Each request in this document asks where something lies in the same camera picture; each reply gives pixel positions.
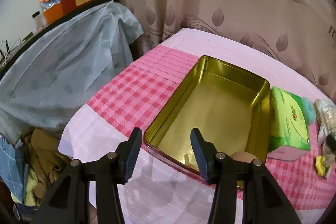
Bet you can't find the beige makeup sponge egg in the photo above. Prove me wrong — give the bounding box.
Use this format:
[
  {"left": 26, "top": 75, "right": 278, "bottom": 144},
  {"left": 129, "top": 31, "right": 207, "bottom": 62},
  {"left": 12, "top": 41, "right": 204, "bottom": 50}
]
[{"left": 231, "top": 151, "right": 257, "bottom": 163}]

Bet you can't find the yellow plush toy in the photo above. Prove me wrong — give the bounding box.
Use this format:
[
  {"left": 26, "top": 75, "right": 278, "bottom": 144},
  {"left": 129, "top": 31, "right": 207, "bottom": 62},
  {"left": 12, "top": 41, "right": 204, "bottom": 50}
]
[{"left": 315, "top": 156, "right": 332, "bottom": 178}]

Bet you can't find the white plastic sachet packet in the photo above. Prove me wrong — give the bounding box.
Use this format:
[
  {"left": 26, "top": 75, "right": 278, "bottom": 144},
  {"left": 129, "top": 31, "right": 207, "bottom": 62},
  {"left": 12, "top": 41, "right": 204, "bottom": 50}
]
[{"left": 314, "top": 100, "right": 335, "bottom": 157}]

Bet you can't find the teal fluffy scrunchie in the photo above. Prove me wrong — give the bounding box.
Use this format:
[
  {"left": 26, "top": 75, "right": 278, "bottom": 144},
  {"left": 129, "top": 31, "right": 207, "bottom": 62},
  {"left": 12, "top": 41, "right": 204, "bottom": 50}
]
[{"left": 301, "top": 97, "right": 316, "bottom": 125}]

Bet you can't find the green tissue pack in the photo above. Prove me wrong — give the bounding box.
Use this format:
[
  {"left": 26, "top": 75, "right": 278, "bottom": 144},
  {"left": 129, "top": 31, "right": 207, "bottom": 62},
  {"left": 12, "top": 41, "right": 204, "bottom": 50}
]
[{"left": 269, "top": 86, "right": 310, "bottom": 160}]

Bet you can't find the mustard brown clothes pile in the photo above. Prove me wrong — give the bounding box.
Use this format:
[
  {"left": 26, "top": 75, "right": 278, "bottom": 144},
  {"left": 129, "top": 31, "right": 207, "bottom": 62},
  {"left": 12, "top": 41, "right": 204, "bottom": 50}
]
[{"left": 23, "top": 128, "right": 70, "bottom": 206}]

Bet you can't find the blue checked fabric bag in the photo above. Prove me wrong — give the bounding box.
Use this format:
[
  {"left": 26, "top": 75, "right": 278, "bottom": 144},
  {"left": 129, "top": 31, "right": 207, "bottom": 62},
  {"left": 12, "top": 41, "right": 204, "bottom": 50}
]
[{"left": 1, "top": 134, "right": 28, "bottom": 203}]

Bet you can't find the gold metal tin box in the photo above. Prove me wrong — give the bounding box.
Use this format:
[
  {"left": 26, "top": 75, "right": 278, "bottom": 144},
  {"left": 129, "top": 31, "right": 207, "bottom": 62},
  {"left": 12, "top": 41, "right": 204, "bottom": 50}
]
[{"left": 143, "top": 56, "right": 270, "bottom": 179}]

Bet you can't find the pale blue-grey cover cloth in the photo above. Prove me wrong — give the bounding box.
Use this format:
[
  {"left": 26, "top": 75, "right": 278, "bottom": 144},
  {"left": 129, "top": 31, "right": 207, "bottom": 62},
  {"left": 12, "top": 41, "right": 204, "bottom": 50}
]
[{"left": 1, "top": 2, "right": 143, "bottom": 143}]

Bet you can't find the pink checkered tablecloth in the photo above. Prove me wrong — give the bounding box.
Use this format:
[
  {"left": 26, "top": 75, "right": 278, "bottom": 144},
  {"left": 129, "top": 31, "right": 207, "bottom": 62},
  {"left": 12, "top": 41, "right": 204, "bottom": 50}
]
[{"left": 59, "top": 28, "right": 335, "bottom": 223}]

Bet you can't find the clear glass jar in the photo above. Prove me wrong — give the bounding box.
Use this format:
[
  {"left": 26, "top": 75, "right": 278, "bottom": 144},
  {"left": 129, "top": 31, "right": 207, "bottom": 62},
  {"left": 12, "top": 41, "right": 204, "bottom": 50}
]
[{"left": 32, "top": 11, "right": 45, "bottom": 31}]

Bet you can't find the orange box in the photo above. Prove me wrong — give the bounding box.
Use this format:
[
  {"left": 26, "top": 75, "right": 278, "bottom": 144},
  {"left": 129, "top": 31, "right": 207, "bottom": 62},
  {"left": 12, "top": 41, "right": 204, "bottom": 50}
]
[{"left": 43, "top": 3, "right": 64, "bottom": 24}]

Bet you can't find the white wire rack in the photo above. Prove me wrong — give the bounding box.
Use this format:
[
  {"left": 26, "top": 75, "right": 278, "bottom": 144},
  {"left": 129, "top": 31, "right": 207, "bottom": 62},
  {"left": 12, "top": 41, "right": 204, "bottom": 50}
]
[{"left": 1, "top": 38, "right": 22, "bottom": 64}]

